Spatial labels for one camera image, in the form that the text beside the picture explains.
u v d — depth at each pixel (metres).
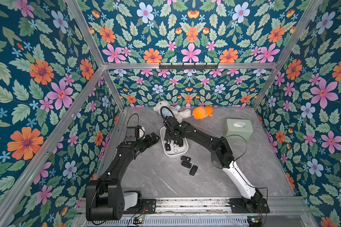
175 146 0.96
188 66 0.92
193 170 0.86
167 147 0.94
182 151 0.92
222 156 0.61
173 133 0.73
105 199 0.41
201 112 1.08
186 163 0.88
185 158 0.90
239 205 0.72
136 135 0.67
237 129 0.96
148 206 0.74
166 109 0.85
